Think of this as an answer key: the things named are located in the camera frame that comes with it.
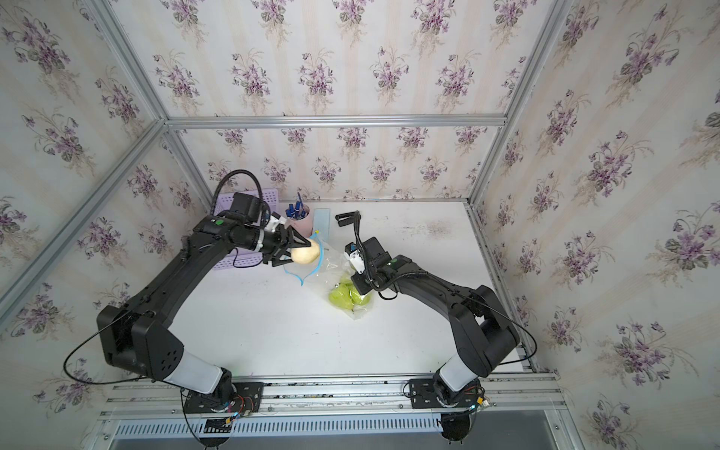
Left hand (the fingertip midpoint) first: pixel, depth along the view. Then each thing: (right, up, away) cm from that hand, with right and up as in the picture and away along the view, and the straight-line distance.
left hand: (305, 250), depth 76 cm
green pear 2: (+15, -17, +10) cm, 25 cm away
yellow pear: (0, -1, -1) cm, 2 cm away
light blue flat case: (-1, +8, +35) cm, 36 cm away
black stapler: (+9, +10, +36) cm, 38 cm away
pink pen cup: (-7, +9, +25) cm, 28 cm away
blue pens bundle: (-9, +12, +31) cm, 34 cm away
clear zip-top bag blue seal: (+5, -10, +22) cm, 24 cm away
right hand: (+16, -10, +12) cm, 22 cm away
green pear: (+10, -14, +8) cm, 19 cm away
